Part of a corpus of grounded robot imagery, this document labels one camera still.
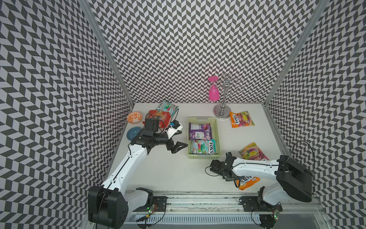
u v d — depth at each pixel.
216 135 0.99
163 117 1.02
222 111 1.12
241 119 1.05
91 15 0.74
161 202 0.72
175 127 0.65
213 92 1.04
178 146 0.65
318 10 0.69
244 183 0.79
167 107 1.13
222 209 0.72
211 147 0.91
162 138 0.66
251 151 0.89
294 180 0.43
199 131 0.97
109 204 0.38
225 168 0.61
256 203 0.65
